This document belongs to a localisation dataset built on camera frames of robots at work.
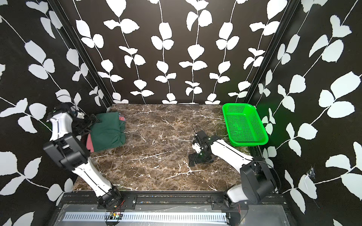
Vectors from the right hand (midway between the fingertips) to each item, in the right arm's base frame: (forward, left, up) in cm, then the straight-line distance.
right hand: (195, 161), depth 83 cm
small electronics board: (-27, +42, -5) cm, 50 cm away
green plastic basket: (+31, -40, -8) cm, 51 cm away
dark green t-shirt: (+18, +57, +3) cm, 60 cm away
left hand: (+21, +64, +10) cm, 68 cm away
